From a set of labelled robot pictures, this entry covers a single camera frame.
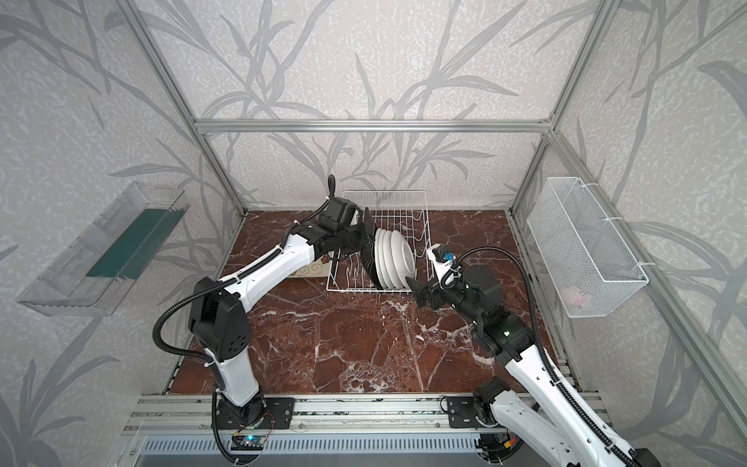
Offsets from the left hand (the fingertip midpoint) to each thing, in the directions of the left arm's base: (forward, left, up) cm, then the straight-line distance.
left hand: (381, 230), depth 85 cm
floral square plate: (-6, +4, -6) cm, 9 cm away
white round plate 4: (-5, -7, -9) cm, 12 cm away
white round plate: (-6, +1, -5) cm, 8 cm away
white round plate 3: (-7, -2, -6) cm, 9 cm away
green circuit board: (-50, +32, -22) cm, 63 cm away
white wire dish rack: (+28, -8, -22) cm, 36 cm away
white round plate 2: (-7, 0, -5) cm, 9 cm away
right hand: (-14, -11, +6) cm, 19 cm away
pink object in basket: (-20, -49, 0) cm, 53 cm away
